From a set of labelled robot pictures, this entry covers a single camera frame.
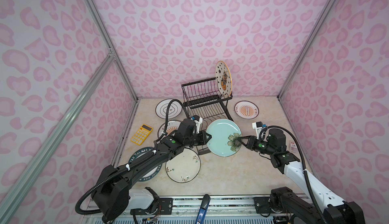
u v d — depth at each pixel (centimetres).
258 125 75
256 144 70
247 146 72
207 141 74
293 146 91
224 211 72
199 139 69
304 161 56
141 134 98
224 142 78
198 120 73
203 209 69
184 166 85
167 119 65
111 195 40
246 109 113
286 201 61
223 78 91
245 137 76
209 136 78
